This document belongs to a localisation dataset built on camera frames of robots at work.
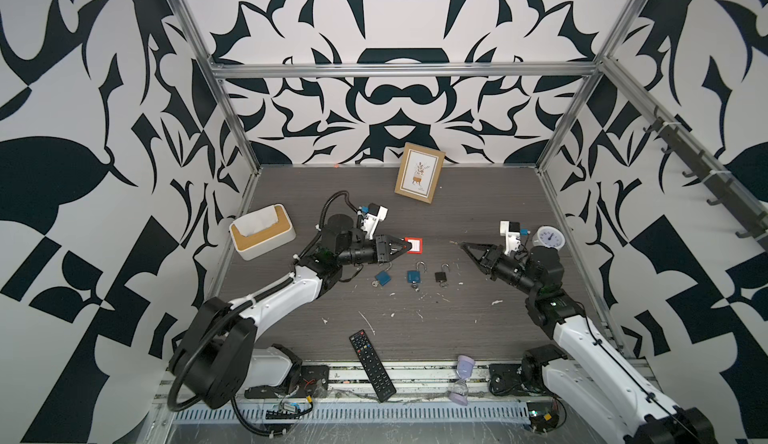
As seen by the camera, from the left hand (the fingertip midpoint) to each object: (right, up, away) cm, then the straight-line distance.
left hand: (413, 243), depth 73 cm
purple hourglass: (+11, -35, 0) cm, 37 cm away
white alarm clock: (+46, -2, +25) cm, 52 cm away
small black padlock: (+10, -13, +18) cm, 24 cm away
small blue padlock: (+2, -13, +18) cm, 22 cm away
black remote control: (-8, -33, 0) cm, 34 cm away
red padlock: (+1, -1, +1) cm, 2 cm away
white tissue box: (-45, 0, +22) cm, 51 cm away
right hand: (+13, -1, +1) cm, 13 cm away
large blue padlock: (-7, -13, +19) cm, 24 cm away
